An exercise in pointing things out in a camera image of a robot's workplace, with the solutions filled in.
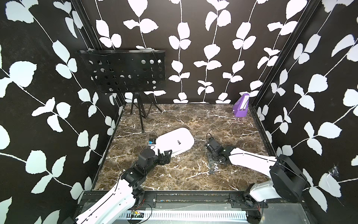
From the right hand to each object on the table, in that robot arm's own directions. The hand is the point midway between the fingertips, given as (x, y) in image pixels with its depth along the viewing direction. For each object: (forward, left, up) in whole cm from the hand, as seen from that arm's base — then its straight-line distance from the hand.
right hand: (209, 154), depth 88 cm
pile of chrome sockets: (-7, -2, -3) cm, 8 cm away
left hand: (-2, +26, +11) cm, 29 cm away
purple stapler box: (+37, -28, +6) cm, 47 cm away
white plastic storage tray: (+10, +21, 0) cm, 23 cm away
